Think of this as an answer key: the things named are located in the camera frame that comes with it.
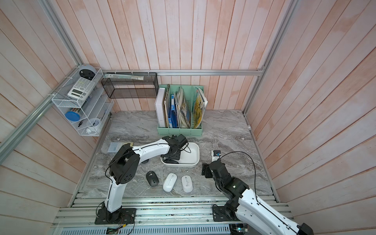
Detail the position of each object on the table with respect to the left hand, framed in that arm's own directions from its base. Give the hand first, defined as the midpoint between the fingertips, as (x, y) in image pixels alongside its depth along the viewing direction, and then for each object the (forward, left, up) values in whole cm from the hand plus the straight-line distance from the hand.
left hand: (171, 156), depth 94 cm
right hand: (-8, -22, +9) cm, 26 cm away
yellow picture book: (+31, -19, +18) cm, 40 cm away
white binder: (+22, +7, +23) cm, 33 cm away
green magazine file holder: (+23, -6, +21) cm, 31 cm away
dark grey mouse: (-15, +10, +1) cm, 18 cm away
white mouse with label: (-18, -10, +2) cm, 21 cm away
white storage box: (-1, -12, +1) cm, 12 cm away
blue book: (+23, 0, +10) cm, 25 cm away
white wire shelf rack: (+20, +43, +27) cm, 55 cm away
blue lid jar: (+8, +52, +29) cm, 60 cm away
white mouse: (-17, -1, +2) cm, 18 cm away
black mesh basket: (+46, +36, +20) cm, 61 cm away
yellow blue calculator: (+6, +39, +1) cm, 40 cm away
